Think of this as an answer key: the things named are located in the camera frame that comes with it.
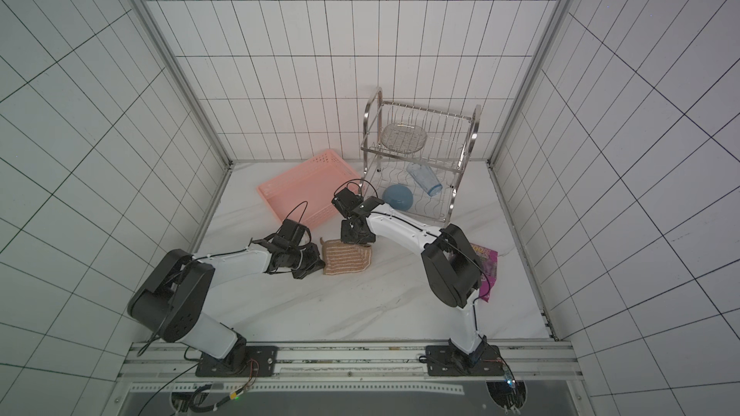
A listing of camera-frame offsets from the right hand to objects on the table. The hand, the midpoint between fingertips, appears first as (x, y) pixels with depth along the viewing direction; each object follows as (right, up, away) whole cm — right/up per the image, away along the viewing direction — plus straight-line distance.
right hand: (341, 241), depth 89 cm
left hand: (-6, -9, +1) cm, 11 cm away
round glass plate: (+20, +33, +1) cm, 39 cm away
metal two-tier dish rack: (+22, +25, -6) cm, 34 cm away
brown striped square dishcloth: (-1, -6, +3) cm, 6 cm away
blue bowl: (+19, +14, +11) cm, 26 cm away
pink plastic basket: (-14, +19, +25) cm, 35 cm away
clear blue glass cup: (+30, +20, +15) cm, 39 cm away
